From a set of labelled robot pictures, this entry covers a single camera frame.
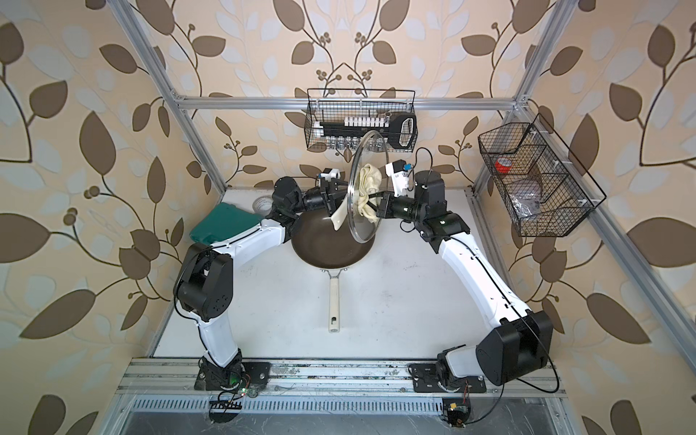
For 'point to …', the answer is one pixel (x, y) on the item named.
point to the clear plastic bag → (526, 205)
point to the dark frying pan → (332, 251)
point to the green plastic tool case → (223, 220)
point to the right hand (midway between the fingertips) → (364, 199)
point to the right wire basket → (545, 190)
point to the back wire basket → (336, 119)
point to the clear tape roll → (262, 205)
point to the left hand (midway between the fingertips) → (353, 189)
